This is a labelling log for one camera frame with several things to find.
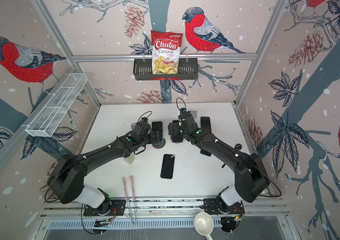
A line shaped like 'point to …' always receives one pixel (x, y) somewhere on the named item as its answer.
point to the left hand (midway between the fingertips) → (155, 134)
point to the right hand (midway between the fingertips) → (172, 128)
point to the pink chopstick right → (131, 178)
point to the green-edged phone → (157, 126)
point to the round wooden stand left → (159, 146)
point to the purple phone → (175, 131)
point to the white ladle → (204, 224)
